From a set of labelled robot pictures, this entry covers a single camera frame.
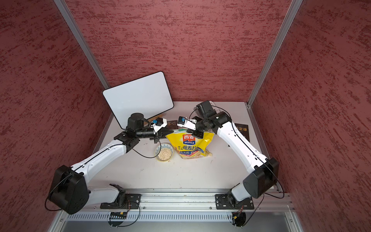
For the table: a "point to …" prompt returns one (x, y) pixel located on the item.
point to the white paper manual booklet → (212, 103)
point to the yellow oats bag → (189, 146)
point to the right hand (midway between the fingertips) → (190, 130)
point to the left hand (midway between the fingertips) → (171, 131)
